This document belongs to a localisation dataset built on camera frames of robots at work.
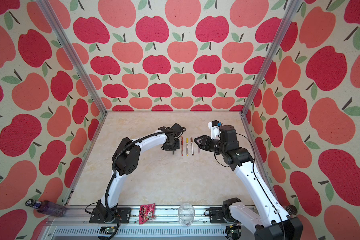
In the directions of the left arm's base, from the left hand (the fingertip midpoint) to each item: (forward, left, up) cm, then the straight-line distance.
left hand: (178, 150), depth 99 cm
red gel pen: (+6, -3, -1) cm, 6 cm away
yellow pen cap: (+8, -6, 0) cm, 10 cm away
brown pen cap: (+8, -9, 0) cm, 13 cm away
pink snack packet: (-37, +17, 0) cm, 40 cm away
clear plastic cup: (-37, -4, -2) cm, 37 cm away
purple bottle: (-35, +61, +10) cm, 71 cm away
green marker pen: (-1, +3, -1) cm, 4 cm away
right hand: (-9, -11, +25) cm, 29 cm away
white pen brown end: (+3, -9, 0) cm, 10 cm away
